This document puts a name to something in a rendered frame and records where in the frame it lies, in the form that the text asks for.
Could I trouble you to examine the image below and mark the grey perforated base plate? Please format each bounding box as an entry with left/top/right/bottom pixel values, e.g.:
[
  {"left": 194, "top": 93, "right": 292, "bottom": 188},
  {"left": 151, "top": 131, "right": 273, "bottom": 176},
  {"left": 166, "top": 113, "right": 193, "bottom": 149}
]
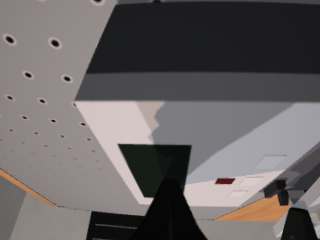
[{"left": 0, "top": 0, "right": 320, "bottom": 216}]

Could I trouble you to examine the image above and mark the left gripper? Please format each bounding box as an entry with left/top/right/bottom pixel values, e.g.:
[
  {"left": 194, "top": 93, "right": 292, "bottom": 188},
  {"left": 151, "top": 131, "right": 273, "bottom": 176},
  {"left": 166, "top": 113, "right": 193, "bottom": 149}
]
[{"left": 281, "top": 207, "right": 318, "bottom": 240}]

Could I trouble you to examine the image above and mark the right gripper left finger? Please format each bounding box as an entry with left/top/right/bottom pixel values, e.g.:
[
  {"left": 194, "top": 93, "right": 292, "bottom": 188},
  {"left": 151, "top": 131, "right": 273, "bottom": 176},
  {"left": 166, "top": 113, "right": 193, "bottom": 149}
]
[{"left": 129, "top": 179, "right": 170, "bottom": 240}]

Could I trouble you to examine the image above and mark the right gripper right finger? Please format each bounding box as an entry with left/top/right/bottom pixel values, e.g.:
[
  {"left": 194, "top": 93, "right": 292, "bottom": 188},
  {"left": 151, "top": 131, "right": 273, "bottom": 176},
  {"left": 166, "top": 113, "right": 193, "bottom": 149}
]
[{"left": 169, "top": 179, "right": 208, "bottom": 240}]

